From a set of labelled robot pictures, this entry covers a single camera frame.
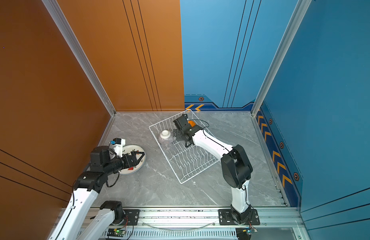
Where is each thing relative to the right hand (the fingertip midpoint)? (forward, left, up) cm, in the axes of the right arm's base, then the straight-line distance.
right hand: (181, 134), depth 91 cm
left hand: (-17, +20, +7) cm, 28 cm away
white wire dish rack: (-14, -3, -10) cm, 17 cm away
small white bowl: (+4, +11, -5) cm, 12 cm away
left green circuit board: (-48, +30, -14) cm, 58 cm away
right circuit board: (-49, -31, -15) cm, 60 cm away
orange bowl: (-9, -7, +20) cm, 23 cm away
